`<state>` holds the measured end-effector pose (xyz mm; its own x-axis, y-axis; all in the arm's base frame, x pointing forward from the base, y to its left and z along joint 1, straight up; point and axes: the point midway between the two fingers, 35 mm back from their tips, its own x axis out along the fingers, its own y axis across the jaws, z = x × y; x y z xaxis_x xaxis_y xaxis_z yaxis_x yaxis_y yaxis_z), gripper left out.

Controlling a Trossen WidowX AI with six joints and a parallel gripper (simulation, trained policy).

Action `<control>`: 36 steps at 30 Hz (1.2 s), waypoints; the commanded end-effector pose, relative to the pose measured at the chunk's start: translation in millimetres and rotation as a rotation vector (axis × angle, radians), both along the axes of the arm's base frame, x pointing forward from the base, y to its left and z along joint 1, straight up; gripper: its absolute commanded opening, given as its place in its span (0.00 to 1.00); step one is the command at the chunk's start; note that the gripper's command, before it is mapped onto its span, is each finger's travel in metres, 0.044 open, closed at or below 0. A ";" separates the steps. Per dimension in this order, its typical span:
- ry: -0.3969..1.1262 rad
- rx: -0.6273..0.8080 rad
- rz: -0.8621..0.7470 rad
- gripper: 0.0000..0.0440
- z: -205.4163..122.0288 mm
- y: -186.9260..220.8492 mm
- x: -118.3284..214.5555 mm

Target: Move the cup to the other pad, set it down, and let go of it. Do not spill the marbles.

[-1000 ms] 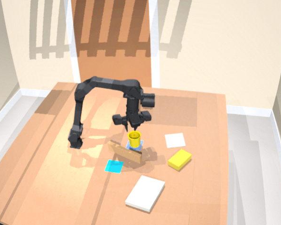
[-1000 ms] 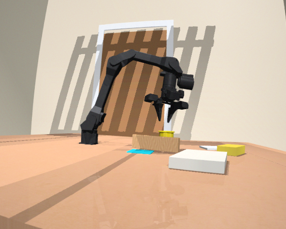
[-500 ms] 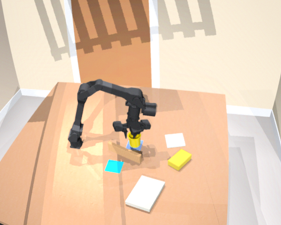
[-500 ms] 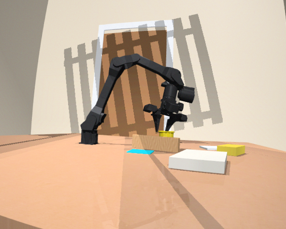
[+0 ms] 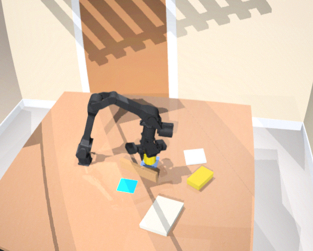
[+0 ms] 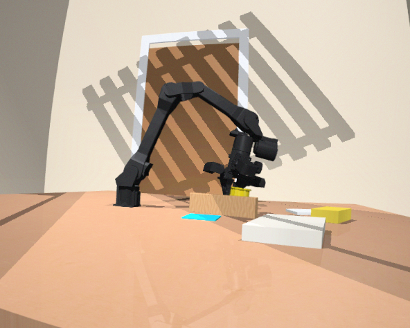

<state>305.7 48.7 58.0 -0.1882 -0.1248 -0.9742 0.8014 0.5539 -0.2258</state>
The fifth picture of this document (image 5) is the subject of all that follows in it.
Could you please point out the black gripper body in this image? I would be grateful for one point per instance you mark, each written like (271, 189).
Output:
(133, 149)

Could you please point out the yellow block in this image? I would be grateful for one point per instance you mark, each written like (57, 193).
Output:
(200, 178)

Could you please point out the yellow cup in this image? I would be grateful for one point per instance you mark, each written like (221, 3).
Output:
(149, 161)

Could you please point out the white flat rectangle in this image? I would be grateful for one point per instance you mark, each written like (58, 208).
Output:
(196, 156)

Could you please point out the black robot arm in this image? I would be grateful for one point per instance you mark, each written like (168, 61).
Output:
(150, 120)

